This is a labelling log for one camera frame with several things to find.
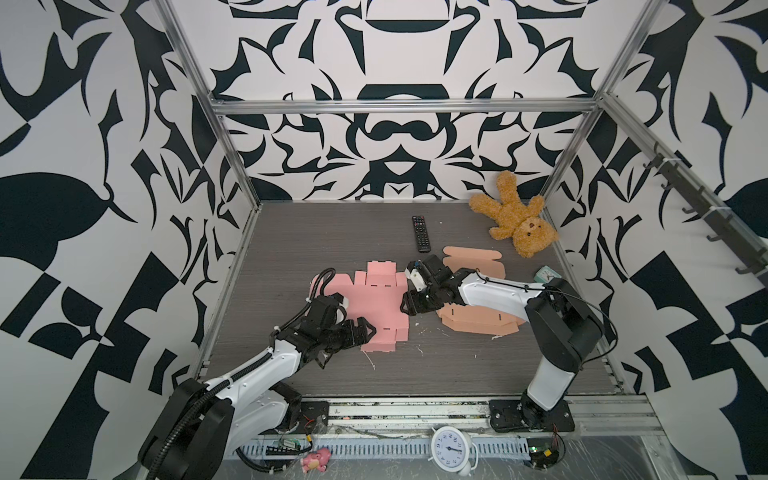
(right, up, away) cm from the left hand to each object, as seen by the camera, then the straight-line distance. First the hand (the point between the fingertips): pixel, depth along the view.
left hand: (366, 330), depth 84 cm
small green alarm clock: (+57, +13, +15) cm, 61 cm away
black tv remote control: (+19, +24, +23) cm, 38 cm away
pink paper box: (+2, +7, +13) cm, 15 cm away
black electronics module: (+42, -25, -13) cm, 51 cm away
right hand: (+12, +5, +6) cm, 14 cm away
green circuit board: (-17, -22, -14) cm, 31 cm away
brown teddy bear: (+52, +32, +24) cm, 66 cm away
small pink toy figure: (-10, -23, -17) cm, 31 cm away
